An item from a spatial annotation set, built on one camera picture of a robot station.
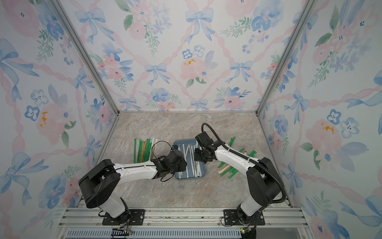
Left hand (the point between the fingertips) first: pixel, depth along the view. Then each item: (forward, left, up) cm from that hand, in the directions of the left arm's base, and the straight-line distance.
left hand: (187, 163), depth 88 cm
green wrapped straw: (+6, +31, -4) cm, 32 cm away
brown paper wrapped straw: (+10, +29, -3) cm, 31 cm away
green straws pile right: (-1, -23, -3) cm, 23 cm away
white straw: (-2, -4, +8) cm, 8 cm away
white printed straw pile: (+12, +23, -3) cm, 26 cm away
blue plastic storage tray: (-2, -8, 0) cm, 8 cm away
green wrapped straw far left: (+10, +35, -3) cm, 36 cm away
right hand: (+3, -6, +3) cm, 8 cm away
